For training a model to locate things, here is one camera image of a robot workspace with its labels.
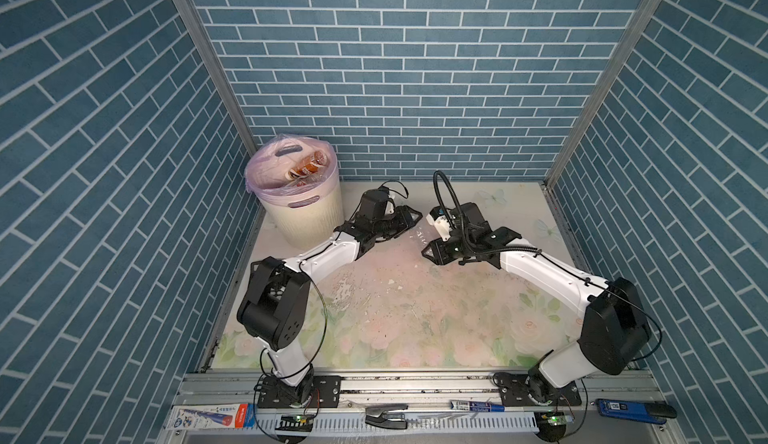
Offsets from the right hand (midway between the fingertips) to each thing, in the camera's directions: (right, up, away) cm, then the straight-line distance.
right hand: (425, 246), depth 84 cm
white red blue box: (-52, -38, -15) cm, 66 cm away
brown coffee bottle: (-36, +24, +9) cm, 45 cm away
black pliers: (-10, -38, -15) cm, 42 cm away
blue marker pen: (+10, -37, -13) cm, 40 cm away
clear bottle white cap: (+4, +5, -9) cm, 11 cm away
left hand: (-1, +8, +2) cm, 8 cm away
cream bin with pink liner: (-35, +10, -1) cm, 36 cm away
